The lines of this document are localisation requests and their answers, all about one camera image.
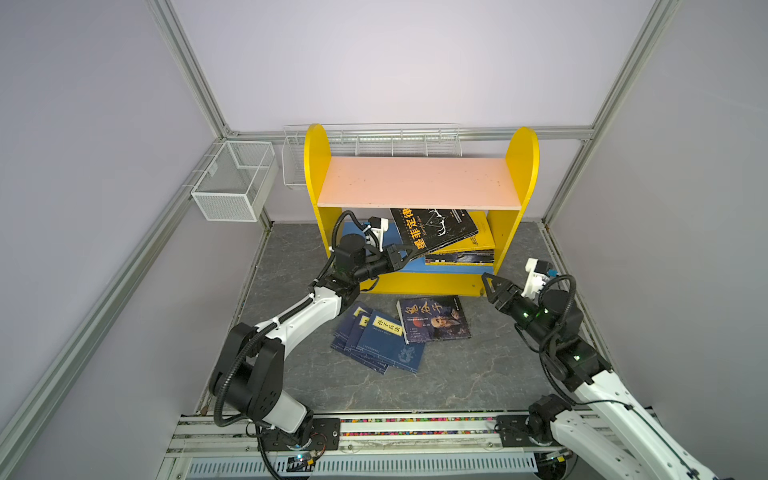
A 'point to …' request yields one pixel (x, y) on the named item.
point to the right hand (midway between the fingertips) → (488, 280)
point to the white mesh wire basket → (238, 185)
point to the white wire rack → (382, 139)
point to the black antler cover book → (423, 229)
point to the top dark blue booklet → (383, 340)
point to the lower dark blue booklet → (343, 334)
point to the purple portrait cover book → (465, 257)
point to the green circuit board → (300, 463)
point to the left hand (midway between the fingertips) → (419, 253)
